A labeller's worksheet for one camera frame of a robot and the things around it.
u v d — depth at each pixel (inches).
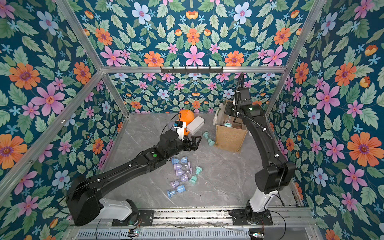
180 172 34.1
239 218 28.7
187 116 43.4
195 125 41.9
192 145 26.9
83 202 15.8
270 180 17.3
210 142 39.0
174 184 32.3
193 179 33.1
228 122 31.6
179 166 35.1
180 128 26.6
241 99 22.7
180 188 31.6
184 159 35.8
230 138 34.6
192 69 36.1
